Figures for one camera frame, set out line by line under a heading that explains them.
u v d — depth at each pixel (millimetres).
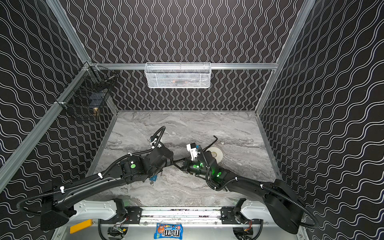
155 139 616
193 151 715
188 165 654
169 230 690
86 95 920
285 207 418
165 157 523
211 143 1026
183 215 759
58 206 394
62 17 727
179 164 705
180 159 699
